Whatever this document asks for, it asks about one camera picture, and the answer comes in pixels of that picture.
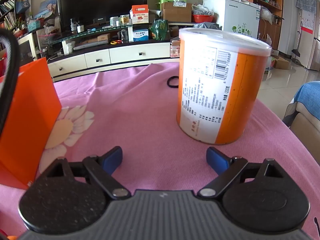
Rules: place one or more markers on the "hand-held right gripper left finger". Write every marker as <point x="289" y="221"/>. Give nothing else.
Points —
<point x="113" y="158"/>

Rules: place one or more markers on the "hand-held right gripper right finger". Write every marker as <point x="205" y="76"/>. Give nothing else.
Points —
<point x="217" y="161"/>

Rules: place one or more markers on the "orange storage box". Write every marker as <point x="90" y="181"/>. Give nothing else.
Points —
<point x="30" y="120"/>

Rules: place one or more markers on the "pink floral tablecloth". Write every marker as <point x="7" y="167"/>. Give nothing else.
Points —
<point x="140" y="115"/>

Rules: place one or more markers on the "orange labelled canister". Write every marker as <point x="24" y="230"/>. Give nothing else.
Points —
<point x="247" y="95"/>

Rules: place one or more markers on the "beige sofa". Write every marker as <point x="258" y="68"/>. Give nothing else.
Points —
<point x="307" y="127"/>

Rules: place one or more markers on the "white television cabinet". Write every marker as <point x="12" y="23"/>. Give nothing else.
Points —
<point x="130" y="53"/>

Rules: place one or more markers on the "blue sofa cloth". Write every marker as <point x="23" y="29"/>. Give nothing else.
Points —
<point x="308" y="100"/>

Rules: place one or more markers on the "open cardboard box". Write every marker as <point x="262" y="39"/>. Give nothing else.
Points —
<point x="281" y="62"/>

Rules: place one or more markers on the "blue and white box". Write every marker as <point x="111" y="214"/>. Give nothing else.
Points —
<point x="140" y="35"/>

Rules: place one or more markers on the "green snack bag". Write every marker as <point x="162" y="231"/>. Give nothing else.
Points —
<point x="158" y="30"/>

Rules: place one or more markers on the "white glass-door cabinet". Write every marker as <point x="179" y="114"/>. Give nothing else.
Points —
<point x="26" y="48"/>

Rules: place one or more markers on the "red plastic basin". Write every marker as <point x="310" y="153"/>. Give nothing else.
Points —
<point x="202" y="18"/>

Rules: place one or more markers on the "white refrigerator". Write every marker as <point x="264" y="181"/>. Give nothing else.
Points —
<point x="307" y="47"/>

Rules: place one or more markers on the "orange and white carton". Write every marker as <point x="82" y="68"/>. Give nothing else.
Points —
<point x="140" y="15"/>

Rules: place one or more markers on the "white chest freezer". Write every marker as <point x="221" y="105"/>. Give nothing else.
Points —
<point x="232" y="12"/>

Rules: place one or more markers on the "brown cardboard box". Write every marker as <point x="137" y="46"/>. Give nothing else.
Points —
<point x="175" y="13"/>

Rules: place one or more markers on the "black flat television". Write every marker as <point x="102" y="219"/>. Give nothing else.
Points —
<point x="100" y="2"/>

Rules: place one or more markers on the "wooden display shelf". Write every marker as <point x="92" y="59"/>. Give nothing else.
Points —
<point x="275" y="12"/>

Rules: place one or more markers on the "blue tote bag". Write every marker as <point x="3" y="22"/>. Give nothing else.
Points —
<point x="22" y="5"/>

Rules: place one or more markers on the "dark bookshelf with books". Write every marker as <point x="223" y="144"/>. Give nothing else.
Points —
<point x="7" y="7"/>

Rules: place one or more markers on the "wall calendar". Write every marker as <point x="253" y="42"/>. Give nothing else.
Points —
<point x="307" y="26"/>

